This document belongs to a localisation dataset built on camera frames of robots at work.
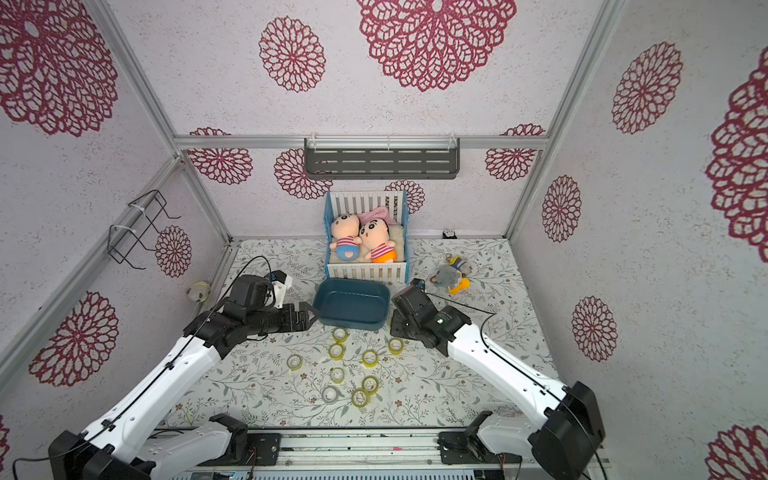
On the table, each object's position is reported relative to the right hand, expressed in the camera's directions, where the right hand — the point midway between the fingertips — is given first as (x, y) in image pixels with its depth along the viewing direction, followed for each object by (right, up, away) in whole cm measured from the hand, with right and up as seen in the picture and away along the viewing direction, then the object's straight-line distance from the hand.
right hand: (404, 325), depth 80 cm
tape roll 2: (-9, -12, +10) cm, 18 cm away
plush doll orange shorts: (-9, +26, +23) cm, 36 cm away
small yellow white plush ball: (-69, +7, +23) cm, 74 cm away
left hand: (-25, +3, -3) cm, 26 cm away
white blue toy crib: (-18, +39, +30) cm, 52 cm away
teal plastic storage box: (-16, +3, +22) cm, 27 cm away
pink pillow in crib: (-7, +36, +33) cm, 49 cm away
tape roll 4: (-19, -16, +6) cm, 25 cm away
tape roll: (-32, -13, +8) cm, 35 cm away
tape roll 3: (-2, -9, +11) cm, 14 cm away
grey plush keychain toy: (+17, +12, +22) cm, 31 cm away
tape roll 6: (-12, -20, +2) cm, 24 cm away
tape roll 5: (-9, -18, +4) cm, 20 cm away
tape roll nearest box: (-19, -6, +15) cm, 25 cm away
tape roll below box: (-20, -10, +10) cm, 25 cm away
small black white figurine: (+22, +29, +44) cm, 58 cm away
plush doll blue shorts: (-19, +29, +26) cm, 43 cm away
